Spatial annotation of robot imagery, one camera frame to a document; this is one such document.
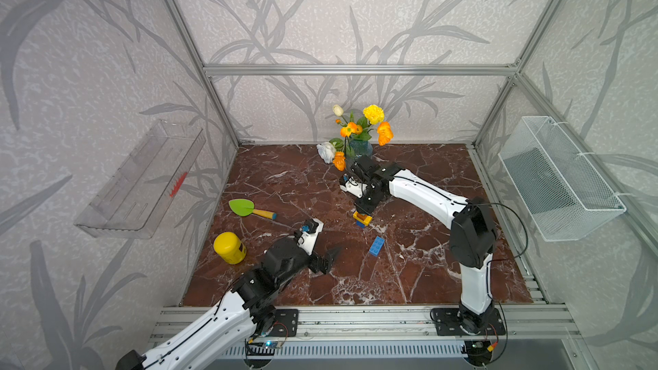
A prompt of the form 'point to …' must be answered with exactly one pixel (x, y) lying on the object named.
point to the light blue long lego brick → (377, 246)
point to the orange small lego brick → (361, 217)
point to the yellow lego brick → (367, 221)
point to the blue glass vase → (361, 147)
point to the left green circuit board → (272, 344)
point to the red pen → (177, 184)
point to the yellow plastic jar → (230, 247)
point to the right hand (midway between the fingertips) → (361, 203)
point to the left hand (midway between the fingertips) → (330, 242)
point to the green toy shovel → (245, 207)
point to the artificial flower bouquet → (335, 151)
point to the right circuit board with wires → (478, 352)
